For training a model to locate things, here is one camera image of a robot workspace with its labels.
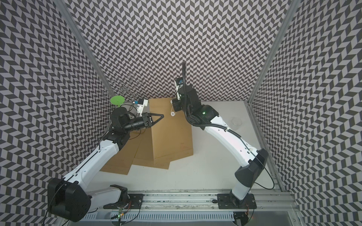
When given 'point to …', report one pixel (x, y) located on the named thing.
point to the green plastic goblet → (117, 100)
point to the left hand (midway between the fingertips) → (163, 118)
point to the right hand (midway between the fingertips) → (178, 97)
